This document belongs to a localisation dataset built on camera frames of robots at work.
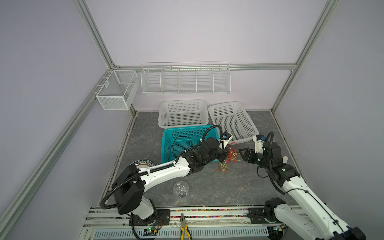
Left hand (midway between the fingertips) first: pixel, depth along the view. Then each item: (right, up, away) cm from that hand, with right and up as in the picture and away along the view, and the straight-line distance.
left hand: (229, 146), depth 75 cm
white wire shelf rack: (-24, +42, +24) cm, 54 cm away
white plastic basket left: (-28, +20, +45) cm, 57 cm away
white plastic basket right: (+11, +17, +42) cm, 46 cm away
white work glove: (+40, -11, +19) cm, 45 cm away
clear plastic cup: (-25, -25, +8) cm, 36 cm away
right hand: (+9, -3, +5) cm, 11 cm away
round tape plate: (-49, -13, +16) cm, 54 cm away
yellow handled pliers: (-22, -38, -4) cm, 44 cm away
